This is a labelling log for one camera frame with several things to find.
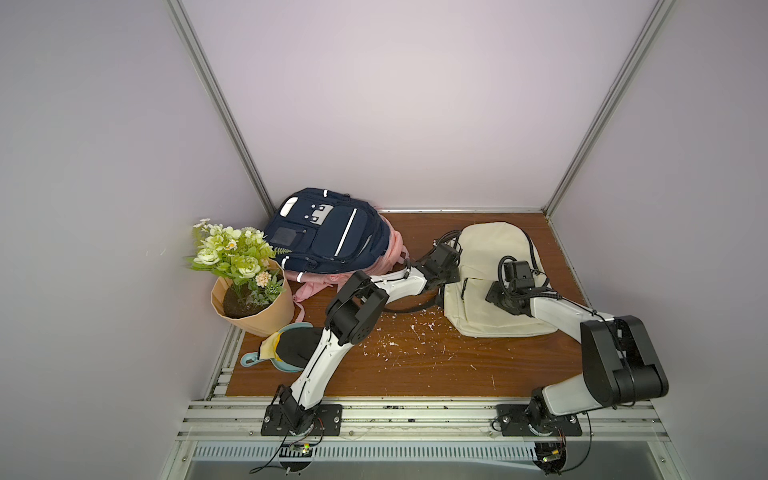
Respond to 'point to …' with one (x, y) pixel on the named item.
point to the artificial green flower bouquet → (243, 256)
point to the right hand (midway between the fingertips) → (500, 283)
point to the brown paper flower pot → (267, 322)
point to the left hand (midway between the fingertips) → (463, 271)
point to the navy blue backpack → (324, 229)
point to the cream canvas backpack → (481, 247)
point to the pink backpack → (395, 254)
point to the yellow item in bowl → (268, 347)
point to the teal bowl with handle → (253, 358)
